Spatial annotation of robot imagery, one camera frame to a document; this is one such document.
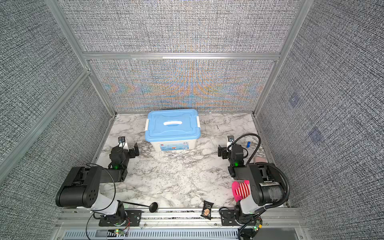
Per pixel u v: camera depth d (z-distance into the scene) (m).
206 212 0.74
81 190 0.44
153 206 0.76
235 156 0.72
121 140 0.77
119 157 0.70
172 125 0.91
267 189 0.45
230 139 0.80
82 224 0.73
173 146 0.92
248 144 0.84
